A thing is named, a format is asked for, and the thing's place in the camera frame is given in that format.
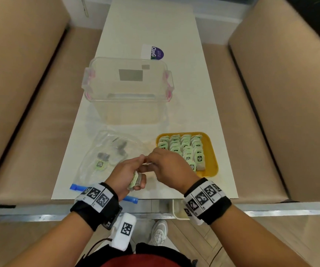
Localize black planter box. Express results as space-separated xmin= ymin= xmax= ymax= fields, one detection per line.
xmin=285 ymin=0 xmax=320 ymax=56

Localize clear zip bag with tea bags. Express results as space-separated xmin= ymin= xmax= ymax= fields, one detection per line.
xmin=70 ymin=130 xmax=149 ymax=205

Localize marker cube on right wrist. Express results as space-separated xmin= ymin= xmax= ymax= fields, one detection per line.
xmin=183 ymin=208 xmax=205 ymax=225

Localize person's right white shoe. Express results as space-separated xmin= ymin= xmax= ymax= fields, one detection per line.
xmin=148 ymin=219 xmax=168 ymax=247

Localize person's red shirt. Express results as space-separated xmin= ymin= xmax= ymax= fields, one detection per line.
xmin=101 ymin=254 xmax=183 ymax=267

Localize black camera cable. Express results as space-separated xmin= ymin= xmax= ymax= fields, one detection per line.
xmin=210 ymin=246 xmax=225 ymax=267
xmin=83 ymin=238 xmax=113 ymax=259

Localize white and purple sticker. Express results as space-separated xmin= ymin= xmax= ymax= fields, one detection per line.
xmin=141 ymin=43 xmax=165 ymax=60

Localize yellow tray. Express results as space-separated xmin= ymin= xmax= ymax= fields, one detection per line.
xmin=156 ymin=132 xmax=219 ymax=178

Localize tea bags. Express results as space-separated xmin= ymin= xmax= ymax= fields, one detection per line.
xmin=94 ymin=137 xmax=128 ymax=171
xmin=157 ymin=134 xmax=206 ymax=172
xmin=127 ymin=171 xmax=144 ymax=192

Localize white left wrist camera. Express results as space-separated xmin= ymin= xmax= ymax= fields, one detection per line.
xmin=109 ymin=213 xmax=137 ymax=251

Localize small white bin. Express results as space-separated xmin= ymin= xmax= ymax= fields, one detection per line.
xmin=172 ymin=199 xmax=191 ymax=220

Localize clear storage box pink latches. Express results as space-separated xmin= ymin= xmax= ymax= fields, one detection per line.
xmin=81 ymin=57 xmax=175 ymax=125

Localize person's left hand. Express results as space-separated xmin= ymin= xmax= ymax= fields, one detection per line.
xmin=104 ymin=154 xmax=155 ymax=202

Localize black left wristband with markers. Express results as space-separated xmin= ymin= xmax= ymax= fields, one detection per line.
xmin=70 ymin=182 xmax=123 ymax=232

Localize person's right hand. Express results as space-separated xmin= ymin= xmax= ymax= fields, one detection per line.
xmin=144 ymin=148 xmax=201 ymax=194

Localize beige bench seat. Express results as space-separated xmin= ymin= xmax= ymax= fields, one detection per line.
xmin=202 ymin=0 xmax=320 ymax=203
xmin=0 ymin=0 xmax=104 ymax=205

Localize person's black trousers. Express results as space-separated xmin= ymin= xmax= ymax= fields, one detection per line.
xmin=75 ymin=241 xmax=198 ymax=267

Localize grey rectangular label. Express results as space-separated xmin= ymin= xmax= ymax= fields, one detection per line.
xmin=118 ymin=69 xmax=144 ymax=82

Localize person's left forearm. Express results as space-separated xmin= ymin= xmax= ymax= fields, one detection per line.
xmin=7 ymin=211 xmax=94 ymax=267

